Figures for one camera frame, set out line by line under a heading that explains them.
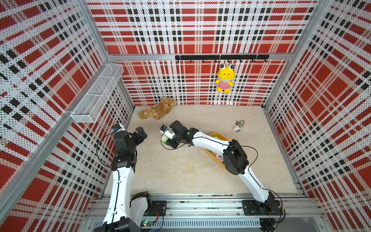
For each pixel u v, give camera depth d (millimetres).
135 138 690
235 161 560
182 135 727
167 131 805
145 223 694
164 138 900
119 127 670
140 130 704
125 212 402
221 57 888
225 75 910
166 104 1057
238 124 1080
